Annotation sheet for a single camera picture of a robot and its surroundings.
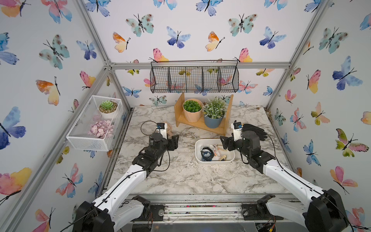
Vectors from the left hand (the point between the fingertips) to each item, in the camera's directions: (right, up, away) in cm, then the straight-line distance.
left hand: (175, 134), depth 80 cm
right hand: (+29, 0, +1) cm, 29 cm away
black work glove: (+58, -1, +25) cm, 63 cm away
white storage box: (+22, -11, +13) cm, 28 cm away
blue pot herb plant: (+23, +14, +9) cm, 29 cm away
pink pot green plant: (+10, +15, +16) cm, 24 cm away
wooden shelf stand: (+1, +10, +25) cm, 26 cm away
